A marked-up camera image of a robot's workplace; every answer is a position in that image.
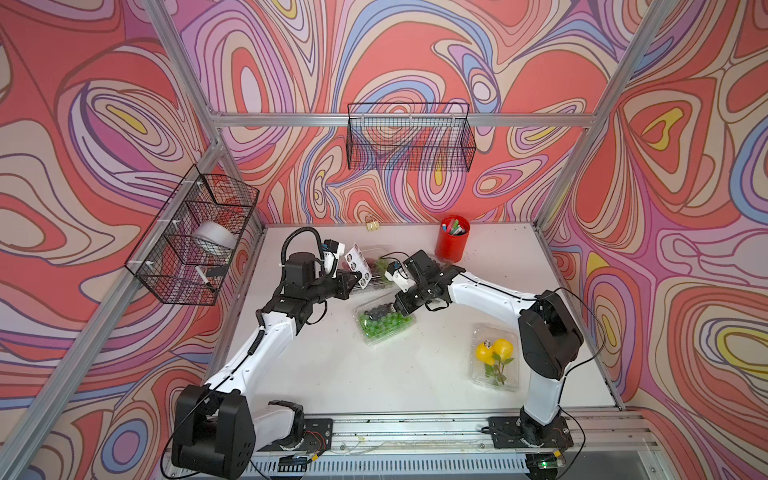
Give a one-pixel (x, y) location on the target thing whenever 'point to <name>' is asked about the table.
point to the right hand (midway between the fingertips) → (399, 312)
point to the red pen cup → (451, 238)
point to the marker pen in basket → (203, 277)
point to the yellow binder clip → (372, 226)
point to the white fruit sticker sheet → (358, 263)
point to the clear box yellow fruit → (494, 360)
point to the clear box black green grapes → (380, 321)
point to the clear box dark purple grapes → (444, 264)
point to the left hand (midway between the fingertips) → (363, 277)
